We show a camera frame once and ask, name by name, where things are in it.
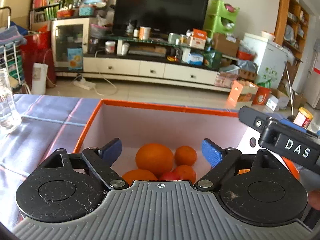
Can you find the green plastic stacking bins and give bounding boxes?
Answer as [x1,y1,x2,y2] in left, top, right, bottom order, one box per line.
[203,0,240,38]

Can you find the white low tv cabinet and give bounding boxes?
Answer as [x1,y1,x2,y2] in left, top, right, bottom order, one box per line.
[83,40,231,92]

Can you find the white cylindrical humidifier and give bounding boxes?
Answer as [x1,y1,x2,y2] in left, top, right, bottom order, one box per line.
[31,63,48,95]

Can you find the white glass-door small cabinet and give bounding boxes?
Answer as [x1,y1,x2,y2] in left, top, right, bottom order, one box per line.
[51,16,98,72]

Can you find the wooden bookshelf right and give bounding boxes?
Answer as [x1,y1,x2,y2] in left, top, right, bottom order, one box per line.
[274,0,310,62]

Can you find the brown cardboard box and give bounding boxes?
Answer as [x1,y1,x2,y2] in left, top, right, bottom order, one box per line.
[213,33,240,57]

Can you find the black flat screen television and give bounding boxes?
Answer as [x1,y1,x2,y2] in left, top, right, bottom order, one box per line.
[113,0,209,35]

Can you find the orange cardboard box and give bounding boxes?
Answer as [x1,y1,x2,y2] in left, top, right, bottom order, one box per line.
[74,100,260,178]

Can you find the orange paper bag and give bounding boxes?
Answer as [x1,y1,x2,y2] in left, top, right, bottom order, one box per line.
[227,80,258,109]

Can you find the red yellow-lid can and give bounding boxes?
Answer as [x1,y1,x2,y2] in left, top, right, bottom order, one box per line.
[293,107,313,129]

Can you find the red tomato front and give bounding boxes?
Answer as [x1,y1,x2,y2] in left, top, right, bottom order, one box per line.
[159,171,181,181]

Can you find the white power strip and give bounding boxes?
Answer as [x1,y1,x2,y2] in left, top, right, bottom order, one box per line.
[73,79,95,90]

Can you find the white mini fridge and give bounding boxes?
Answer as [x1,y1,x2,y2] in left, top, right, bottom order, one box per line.
[243,33,289,89]

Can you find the person's hand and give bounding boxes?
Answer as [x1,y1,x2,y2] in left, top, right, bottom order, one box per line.
[308,190,320,211]

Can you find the clear glass mason jar mug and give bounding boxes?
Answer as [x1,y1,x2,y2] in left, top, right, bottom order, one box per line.
[0,68,22,135]

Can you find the small mandarin left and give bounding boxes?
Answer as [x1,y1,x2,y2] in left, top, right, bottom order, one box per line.
[174,165,197,184]

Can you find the bookshelf with colourful books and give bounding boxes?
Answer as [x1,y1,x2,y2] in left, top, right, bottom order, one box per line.
[29,0,62,30]

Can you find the large orange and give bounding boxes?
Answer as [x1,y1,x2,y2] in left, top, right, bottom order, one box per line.
[122,169,158,186]
[135,143,174,177]

